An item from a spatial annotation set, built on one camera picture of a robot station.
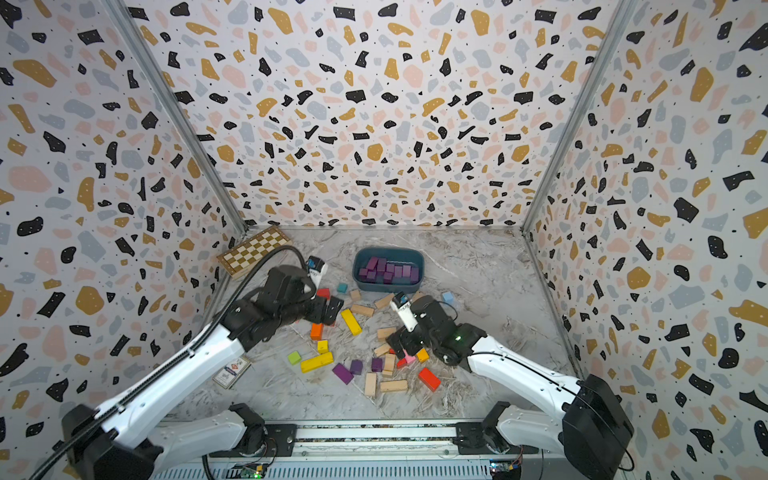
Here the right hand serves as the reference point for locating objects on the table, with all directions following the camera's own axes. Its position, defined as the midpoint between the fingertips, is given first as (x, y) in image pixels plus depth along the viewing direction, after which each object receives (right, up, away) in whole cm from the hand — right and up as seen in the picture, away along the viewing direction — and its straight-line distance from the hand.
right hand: (402, 328), depth 81 cm
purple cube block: (-8, +13, +25) cm, 29 cm away
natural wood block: (-2, -17, +3) cm, 17 cm away
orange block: (-26, -4, +11) cm, 29 cm away
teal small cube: (-21, +9, +22) cm, 32 cm away
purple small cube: (-8, +16, +26) cm, 32 cm away
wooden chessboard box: (-57, +20, +29) cm, 67 cm away
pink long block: (+2, -10, +5) cm, 12 cm away
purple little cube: (-13, -12, +5) cm, 19 cm away
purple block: (-17, -14, +5) cm, 22 cm away
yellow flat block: (-24, -11, +5) cm, 27 cm away
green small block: (-32, -10, +7) cm, 34 cm away
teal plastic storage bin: (-5, +15, +26) cm, 30 cm away
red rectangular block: (+8, -15, +2) cm, 17 cm away
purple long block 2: (-11, +17, +26) cm, 33 cm away
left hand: (-18, +10, -4) cm, 21 cm away
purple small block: (-5, +12, +25) cm, 28 cm away
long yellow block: (-16, -1, +13) cm, 21 cm away
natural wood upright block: (-9, -16, +1) cm, 18 cm away
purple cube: (-14, +13, +23) cm, 30 cm away
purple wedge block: (-1, +14, +26) cm, 29 cm away
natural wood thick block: (-6, -4, +13) cm, 15 cm away
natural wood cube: (-16, +6, +19) cm, 26 cm away
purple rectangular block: (+4, +13, +26) cm, 29 cm away
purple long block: (+1, +14, +26) cm, 30 cm away
